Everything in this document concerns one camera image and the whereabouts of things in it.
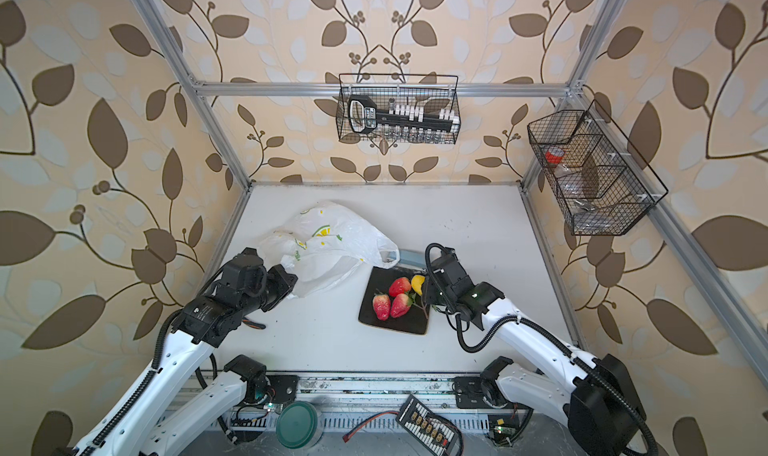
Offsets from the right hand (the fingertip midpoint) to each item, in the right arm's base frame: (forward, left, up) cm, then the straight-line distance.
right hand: (429, 291), depth 82 cm
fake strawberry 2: (+4, +8, -5) cm, 10 cm away
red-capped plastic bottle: (+32, -39, +20) cm, 54 cm away
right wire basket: (+16, -43, +25) cm, 52 cm away
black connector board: (-32, +1, -8) cm, 33 cm away
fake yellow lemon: (+5, +3, -4) cm, 7 cm away
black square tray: (-5, +4, -8) cm, 10 cm away
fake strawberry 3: (-2, +8, -5) cm, 10 cm away
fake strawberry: (-2, +14, -5) cm, 15 cm away
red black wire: (-31, +22, -10) cm, 39 cm away
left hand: (+1, +33, +10) cm, 34 cm away
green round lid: (-30, +31, +1) cm, 43 cm away
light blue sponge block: (+13, +3, -4) cm, 14 cm away
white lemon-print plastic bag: (+15, +31, +2) cm, 35 cm away
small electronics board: (-31, -16, -11) cm, 36 cm away
